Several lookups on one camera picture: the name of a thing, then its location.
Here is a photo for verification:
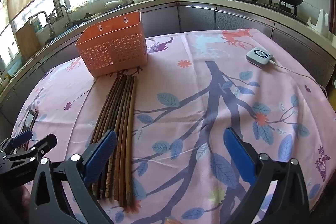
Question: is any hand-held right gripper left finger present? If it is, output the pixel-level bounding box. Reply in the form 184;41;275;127
29;130;117;224

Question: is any wooden cutting board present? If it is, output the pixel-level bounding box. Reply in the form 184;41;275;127
15;21;42;60

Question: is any bundle of wooden chopsticks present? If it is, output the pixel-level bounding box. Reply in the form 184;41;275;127
89;74;138;214

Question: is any small white blue device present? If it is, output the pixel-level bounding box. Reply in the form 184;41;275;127
246;47;274;66

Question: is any metal faucet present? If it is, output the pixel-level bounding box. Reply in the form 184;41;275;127
51;5;71;25
30;11;57;38

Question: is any orange plastic basket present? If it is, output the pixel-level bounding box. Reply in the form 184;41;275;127
76;11;148;78

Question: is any white cable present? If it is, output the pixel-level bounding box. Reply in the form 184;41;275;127
272;60;328;94

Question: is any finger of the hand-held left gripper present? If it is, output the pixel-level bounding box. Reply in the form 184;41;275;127
0;134;58;188
0;130;33;159

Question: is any white plastic rack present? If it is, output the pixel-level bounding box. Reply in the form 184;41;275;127
307;9;330;38

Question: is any white wrapped bundle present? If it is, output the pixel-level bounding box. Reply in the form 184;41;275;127
105;0;124;8

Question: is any pink printed tablecloth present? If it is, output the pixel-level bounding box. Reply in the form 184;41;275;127
12;28;336;224

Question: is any black smartphone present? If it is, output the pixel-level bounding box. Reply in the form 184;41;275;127
23;109;39;133

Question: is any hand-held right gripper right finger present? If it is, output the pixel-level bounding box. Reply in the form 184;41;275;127
224;127;311;224

